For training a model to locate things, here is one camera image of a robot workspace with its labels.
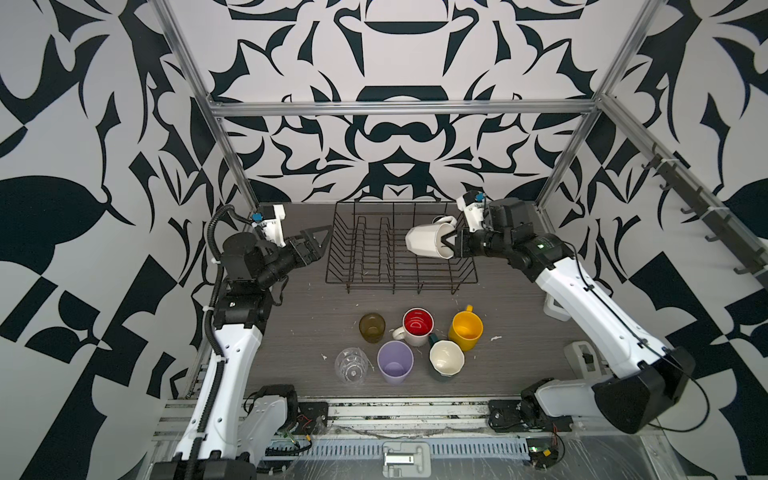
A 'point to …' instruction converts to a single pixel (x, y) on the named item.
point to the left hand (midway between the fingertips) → (322, 226)
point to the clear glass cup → (351, 365)
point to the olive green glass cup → (372, 326)
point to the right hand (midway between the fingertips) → (445, 235)
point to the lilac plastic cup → (395, 360)
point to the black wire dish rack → (367, 246)
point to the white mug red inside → (418, 324)
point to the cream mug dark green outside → (446, 357)
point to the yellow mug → (466, 328)
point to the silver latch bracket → (406, 460)
